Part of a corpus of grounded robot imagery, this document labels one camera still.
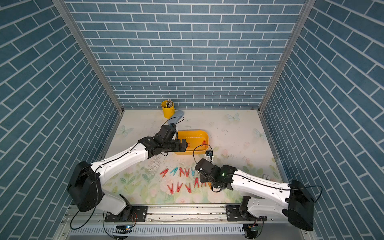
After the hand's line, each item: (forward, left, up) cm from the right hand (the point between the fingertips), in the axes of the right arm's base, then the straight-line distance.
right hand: (203, 174), depth 79 cm
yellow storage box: (+25, +5, -7) cm, 26 cm away
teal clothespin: (+4, +18, -8) cm, 20 cm away
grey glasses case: (+48, +23, -5) cm, 53 cm away
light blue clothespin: (+4, +7, -8) cm, 11 cm away
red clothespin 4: (-6, +8, -8) cm, 13 cm away
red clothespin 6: (-3, -1, -8) cm, 9 cm away
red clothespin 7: (-7, +17, -9) cm, 20 cm away
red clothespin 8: (-5, +14, -8) cm, 17 cm away
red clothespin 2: (+4, +14, -8) cm, 16 cm away
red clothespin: (+3, +10, -7) cm, 12 cm away
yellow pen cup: (+45, +29, +3) cm, 53 cm away
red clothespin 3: (+2, +23, -8) cm, 25 cm away
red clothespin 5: (-2, +4, -8) cm, 9 cm away
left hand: (+13, +11, +6) cm, 18 cm away
